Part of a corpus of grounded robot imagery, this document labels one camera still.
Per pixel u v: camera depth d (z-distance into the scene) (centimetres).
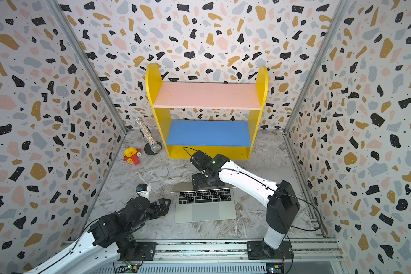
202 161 62
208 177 56
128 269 72
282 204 43
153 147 91
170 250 75
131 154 103
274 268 72
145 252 73
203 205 88
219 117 120
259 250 75
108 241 51
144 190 68
